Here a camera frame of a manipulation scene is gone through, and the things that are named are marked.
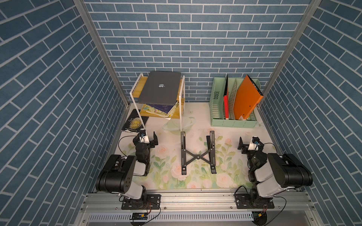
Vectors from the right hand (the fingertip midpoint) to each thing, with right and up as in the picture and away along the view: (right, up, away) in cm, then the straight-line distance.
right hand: (250, 138), depth 87 cm
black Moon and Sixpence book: (-80, +9, +18) cm, 83 cm away
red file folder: (-10, +26, +18) cm, 33 cm away
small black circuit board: (-64, -38, -15) cm, 76 cm away
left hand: (-64, +4, +1) cm, 64 cm away
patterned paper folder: (-6, +27, +17) cm, 32 cm away
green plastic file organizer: (-17, +35, +18) cm, 43 cm away
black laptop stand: (-26, -12, +2) cm, 28 cm away
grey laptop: (-55, +31, -5) cm, 63 cm away
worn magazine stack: (-64, +18, +6) cm, 67 cm away
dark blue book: (-54, +20, +6) cm, 58 cm away
